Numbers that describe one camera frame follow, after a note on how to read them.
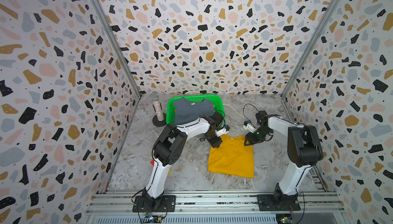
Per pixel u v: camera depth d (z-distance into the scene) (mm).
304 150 514
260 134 832
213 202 763
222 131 877
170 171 606
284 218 713
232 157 897
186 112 1053
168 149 532
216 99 1097
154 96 820
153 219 702
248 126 920
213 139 852
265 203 732
